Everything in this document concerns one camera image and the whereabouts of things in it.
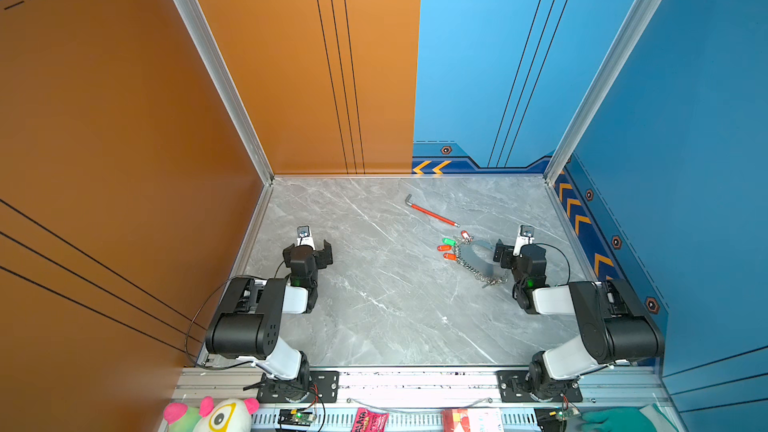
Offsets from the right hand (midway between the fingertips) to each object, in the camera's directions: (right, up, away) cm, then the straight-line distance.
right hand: (513, 242), depth 94 cm
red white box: (-20, -36, -28) cm, 50 cm away
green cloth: (+16, -38, -26) cm, 48 cm away
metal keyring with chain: (-10, -12, -2) cm, 16 cm away
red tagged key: (-13, +1, +8) cm, 16 cm away
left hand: (-65, 0, 0) cm, 65 cm away
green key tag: (-19, -1, +8) cm, 21 cm away
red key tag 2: (-21, -3, +6) cm, 22 cm away
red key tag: (-20, -5, +3) cm, 20 cm away
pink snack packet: (-43, -38, -26) cm, 63 cm away
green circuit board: (-61, -39, -23) cm, 76 cm away
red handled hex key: (-33, +14, +19) cm, 40 cm away
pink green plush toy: (-73, -34, -29) cm, 86 cm away
